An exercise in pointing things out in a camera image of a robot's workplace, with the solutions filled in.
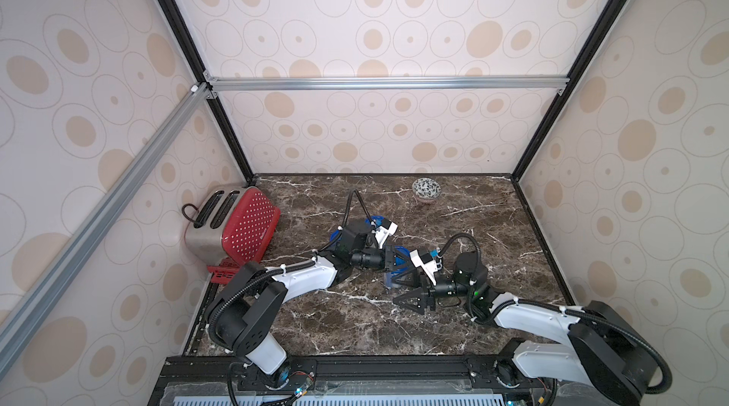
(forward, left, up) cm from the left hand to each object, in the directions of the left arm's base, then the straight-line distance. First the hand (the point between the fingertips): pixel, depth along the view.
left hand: (417, 267), depth 76 cm
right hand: (-6, +4, 0) cm, 7 cm away
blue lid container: (-1, +6, 0) cm, 6 cm away
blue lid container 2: (+11, +11, +6) cm, 17 cm away
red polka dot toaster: (+12, +53, 0) cm, 54 cm away
